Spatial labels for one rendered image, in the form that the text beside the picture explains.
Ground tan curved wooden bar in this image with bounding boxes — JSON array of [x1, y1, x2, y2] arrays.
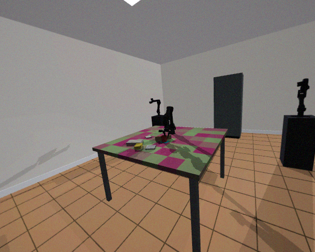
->
[[155, 135, 172, 141]]

